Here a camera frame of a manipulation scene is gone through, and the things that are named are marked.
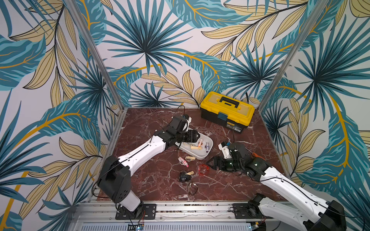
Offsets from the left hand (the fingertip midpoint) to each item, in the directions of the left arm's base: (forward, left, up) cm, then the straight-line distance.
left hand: (195, 137), depth 81 cm
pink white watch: (-8, +7, -16) cm, 19 cm away
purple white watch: (+2, -9, -15) cm, 18 cm away
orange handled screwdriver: (-1, -41, -17) cm, 44 cm away
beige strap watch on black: (-14, +2, -16) cm, 21 cm away
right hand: (-13, -9, -5) cm, 17 cm away
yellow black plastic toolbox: (+22, -24, -2) cm, 33 cm away
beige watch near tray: (-4, +3, -18) cm, 19 cm away
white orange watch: (+6, -5, -16) cm, 18 cm away
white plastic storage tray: (-2, -5, -16) cm, 17 cm away
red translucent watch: (-11, -6, -18) cm, 22 cm away
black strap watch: (-18, +6, -13) cm, 23 cm away
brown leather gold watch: (-20, +2, -17) cm, 27 cm away
